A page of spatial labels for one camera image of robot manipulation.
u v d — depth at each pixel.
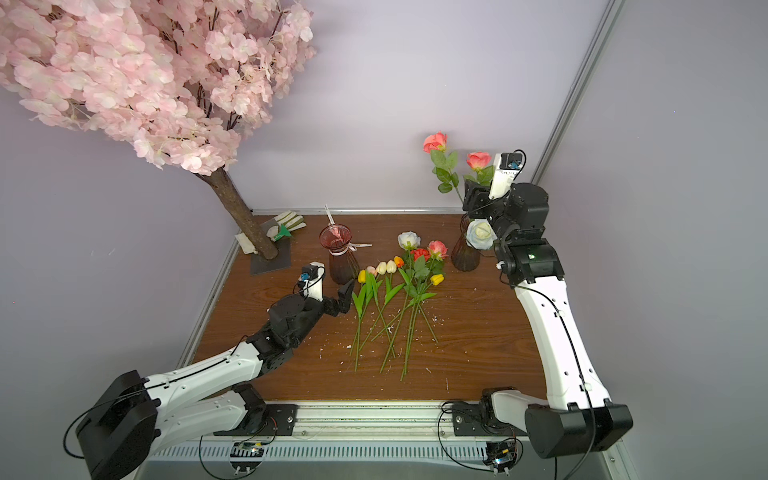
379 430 0.73
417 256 1.00
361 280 0.98
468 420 0.73
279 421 0.73
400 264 1.01
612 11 0.70
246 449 0.71
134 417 0.40
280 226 1.16
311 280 0.66
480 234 0.70
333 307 0.70
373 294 0.95
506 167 0.53
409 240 1.03
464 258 1.00
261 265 1.06
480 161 0.85
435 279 0.97
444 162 0.84
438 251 1.03
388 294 0.95
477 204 0.58
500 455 0.70
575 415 0.36
